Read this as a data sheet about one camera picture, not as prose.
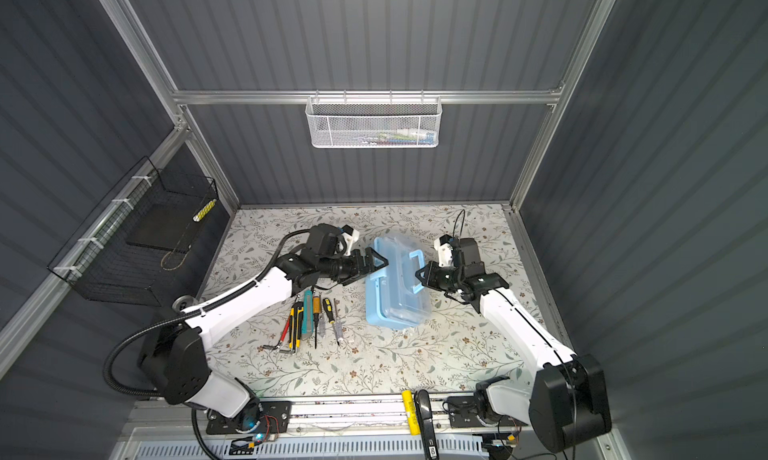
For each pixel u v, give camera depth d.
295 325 0.87
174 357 0.43
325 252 0.65
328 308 0.91
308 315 0.89
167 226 0.77
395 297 0.79
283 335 0.87
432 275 0.72
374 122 1.24
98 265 0.64
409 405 0.74
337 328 0.89
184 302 0.79
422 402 0.71
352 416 0.75
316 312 0.91
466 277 0.63
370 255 0.72
